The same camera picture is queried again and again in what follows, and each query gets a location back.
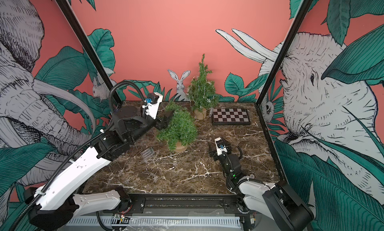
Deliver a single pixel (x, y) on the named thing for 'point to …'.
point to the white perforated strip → (154, 221)
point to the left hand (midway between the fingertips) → (166, 104)
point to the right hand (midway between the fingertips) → (214, 138)
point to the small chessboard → (230, 116)
